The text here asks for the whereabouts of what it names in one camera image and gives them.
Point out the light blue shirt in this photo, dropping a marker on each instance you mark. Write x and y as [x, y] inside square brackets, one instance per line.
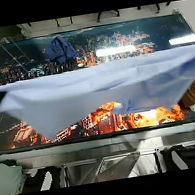
[84, 90]

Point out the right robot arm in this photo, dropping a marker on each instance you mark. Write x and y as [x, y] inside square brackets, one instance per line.
[187, 158]

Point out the dark blue garment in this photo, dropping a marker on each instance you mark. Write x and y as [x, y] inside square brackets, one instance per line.
[59, 50]

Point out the pale green garment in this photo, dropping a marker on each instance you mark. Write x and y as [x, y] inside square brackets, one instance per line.
[8, 179]

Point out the silver frame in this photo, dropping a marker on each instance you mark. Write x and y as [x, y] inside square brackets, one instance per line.
[113, 170]

